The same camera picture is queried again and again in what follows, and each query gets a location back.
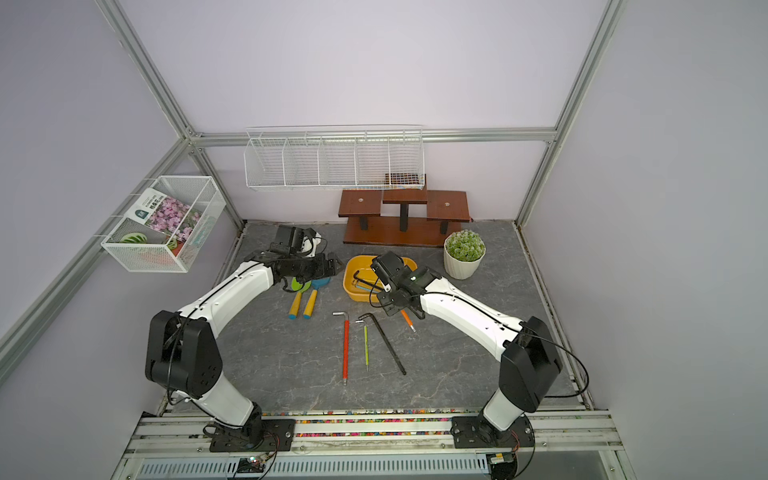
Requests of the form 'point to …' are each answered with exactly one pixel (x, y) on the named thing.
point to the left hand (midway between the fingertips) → (334, 269)
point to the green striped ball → (134, 238)
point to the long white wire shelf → (335, 157)
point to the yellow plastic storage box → (361, 284)
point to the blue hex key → (369, 290)
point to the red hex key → (346, 345)
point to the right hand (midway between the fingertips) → (393, 294)
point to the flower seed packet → (166, 214)
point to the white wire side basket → (163, 251)
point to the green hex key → (366, 346)
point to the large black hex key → (396, 359)
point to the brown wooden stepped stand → (446, 210)
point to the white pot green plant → (463, 253)
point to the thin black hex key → (364, 282)
